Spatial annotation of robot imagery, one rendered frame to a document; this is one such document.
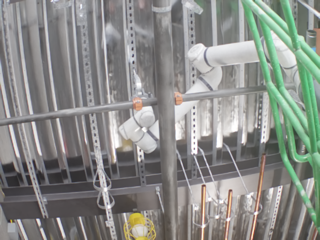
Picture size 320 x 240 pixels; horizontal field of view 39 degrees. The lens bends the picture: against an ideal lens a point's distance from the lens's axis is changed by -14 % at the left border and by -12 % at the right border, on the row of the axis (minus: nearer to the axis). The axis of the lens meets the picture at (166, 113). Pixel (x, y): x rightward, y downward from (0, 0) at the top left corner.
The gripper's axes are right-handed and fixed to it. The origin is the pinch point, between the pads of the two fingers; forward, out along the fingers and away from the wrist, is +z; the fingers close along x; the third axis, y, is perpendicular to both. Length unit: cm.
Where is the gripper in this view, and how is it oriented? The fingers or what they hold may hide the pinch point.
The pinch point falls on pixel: (139, 92)
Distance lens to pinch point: 314.2
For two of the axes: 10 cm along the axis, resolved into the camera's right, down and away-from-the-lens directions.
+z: -1.8, -5.1, 8.4
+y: -0.4, -8.5, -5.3
